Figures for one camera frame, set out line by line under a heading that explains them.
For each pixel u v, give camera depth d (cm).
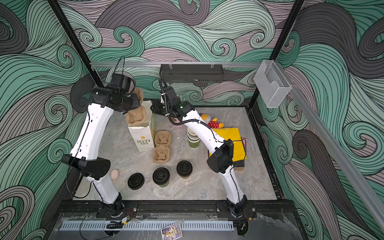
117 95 50
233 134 95
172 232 66
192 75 96
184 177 81
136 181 81
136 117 76
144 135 81
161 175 73
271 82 78
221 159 56
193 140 87
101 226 70
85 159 44
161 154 91
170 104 60
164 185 79
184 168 77
